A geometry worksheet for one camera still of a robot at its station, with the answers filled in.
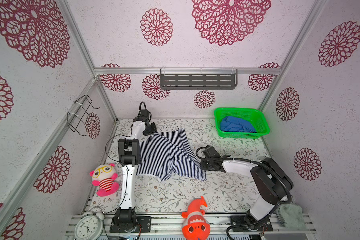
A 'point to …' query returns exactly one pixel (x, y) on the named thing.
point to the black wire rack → (73, 120)
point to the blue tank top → (236, 123)
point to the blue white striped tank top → (162, 153)
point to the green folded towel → (291, 215)
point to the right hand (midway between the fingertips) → (202, 162)
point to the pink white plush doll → (103, 177)
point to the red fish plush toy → (196, 226)
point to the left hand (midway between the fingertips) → (153, 133)
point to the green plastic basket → (254, 115)
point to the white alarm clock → (90, 226)
